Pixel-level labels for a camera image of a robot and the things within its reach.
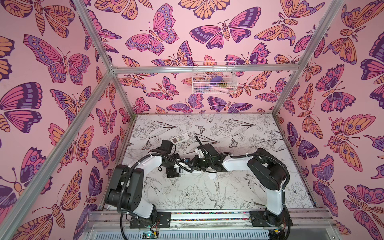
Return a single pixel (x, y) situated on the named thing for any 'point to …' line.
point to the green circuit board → (149, 235)
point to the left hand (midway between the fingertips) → (178, 164)
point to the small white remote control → (180, 138)
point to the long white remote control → (183, 169)
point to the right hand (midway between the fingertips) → (186, 164)
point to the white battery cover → (212, 176)
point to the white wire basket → (203, 71)
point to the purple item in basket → (217, 79)
